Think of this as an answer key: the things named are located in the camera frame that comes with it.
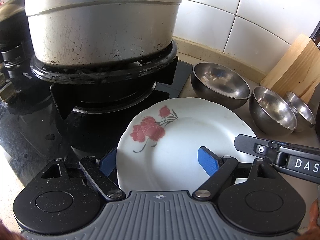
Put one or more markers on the medium steel bowl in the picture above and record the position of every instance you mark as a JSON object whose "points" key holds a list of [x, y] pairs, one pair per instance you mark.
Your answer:
{"points": [[270, 113]]}

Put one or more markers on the aluminium cooking pot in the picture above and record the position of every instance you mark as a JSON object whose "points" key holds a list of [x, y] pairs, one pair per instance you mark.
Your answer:
{"points": [[86, 32]]}

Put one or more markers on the black gas stove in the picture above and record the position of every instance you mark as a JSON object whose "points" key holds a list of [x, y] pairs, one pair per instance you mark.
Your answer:
{"points": [[49, 113]]}

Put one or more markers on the white plate pink flowers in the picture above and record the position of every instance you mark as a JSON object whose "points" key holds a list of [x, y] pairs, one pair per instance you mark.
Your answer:
{"points": [[158, 150]]}

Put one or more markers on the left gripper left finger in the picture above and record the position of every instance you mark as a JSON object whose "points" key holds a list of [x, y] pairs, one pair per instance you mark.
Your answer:
{"points": [[82, 177]]}

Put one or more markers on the small steel bowl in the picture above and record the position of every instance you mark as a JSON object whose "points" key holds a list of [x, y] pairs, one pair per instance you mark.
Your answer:
{"points": [[304, 115]]}

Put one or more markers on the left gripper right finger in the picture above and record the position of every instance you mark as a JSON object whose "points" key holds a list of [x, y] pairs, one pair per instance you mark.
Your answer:
{"points": [[232, 180]]}

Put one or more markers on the large steel bowl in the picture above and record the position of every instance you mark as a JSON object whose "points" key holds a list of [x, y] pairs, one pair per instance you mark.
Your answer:
{"points": [[219, 84]]}

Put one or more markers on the wooden knife block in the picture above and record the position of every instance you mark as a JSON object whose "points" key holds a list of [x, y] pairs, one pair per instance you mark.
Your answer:
{"points": [[297, 71]]}

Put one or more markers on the person's right hand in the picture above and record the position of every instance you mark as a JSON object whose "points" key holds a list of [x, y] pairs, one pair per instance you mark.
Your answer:
{"points": [[313, 227]]}

